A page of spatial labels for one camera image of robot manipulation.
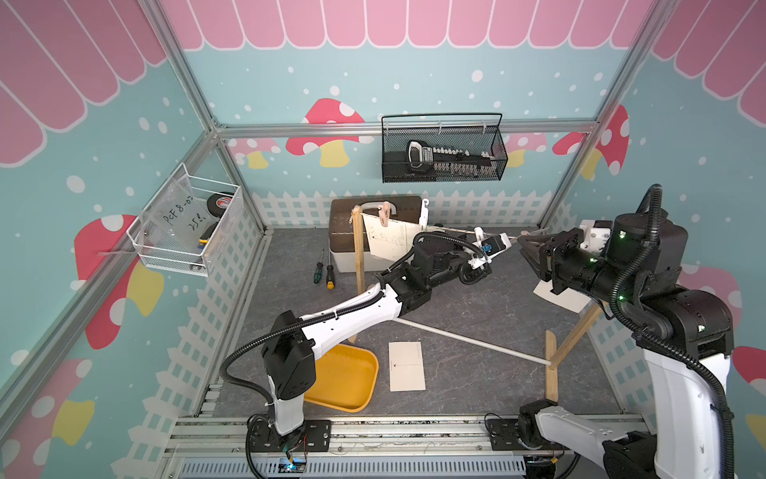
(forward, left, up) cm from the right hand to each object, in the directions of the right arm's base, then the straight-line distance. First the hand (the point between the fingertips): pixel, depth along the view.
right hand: (517, 237), depth 54 cm
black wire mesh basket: (+50, 0, -11) cm, 51 cm away
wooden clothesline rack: (-6, -23, -45) cm, 50 cm away
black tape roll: (+26, +70, -13) cm, 76 cm away
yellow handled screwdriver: (+21, +44, -45) cm, 67 cm away
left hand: (+8, -1, -11) cm, 13 cm away
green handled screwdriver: (+27, +49, -45) cm, 72 cm away
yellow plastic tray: (-10, +37, -48) cm, 61 cm away
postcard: (-5, +20, -48) cm, 52 cm away
